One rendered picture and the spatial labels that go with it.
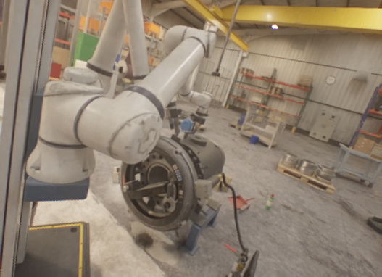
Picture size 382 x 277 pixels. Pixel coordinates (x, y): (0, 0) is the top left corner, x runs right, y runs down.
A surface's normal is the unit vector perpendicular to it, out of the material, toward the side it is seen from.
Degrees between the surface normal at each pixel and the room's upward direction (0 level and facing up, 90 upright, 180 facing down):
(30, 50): 90
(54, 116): 90
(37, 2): 90
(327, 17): 90
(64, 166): 68
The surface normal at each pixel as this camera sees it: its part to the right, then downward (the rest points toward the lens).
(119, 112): 0.06, -0.68
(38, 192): 0.44, 0.31
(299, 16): -0.58, 0.00
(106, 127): -0.18, -0.19
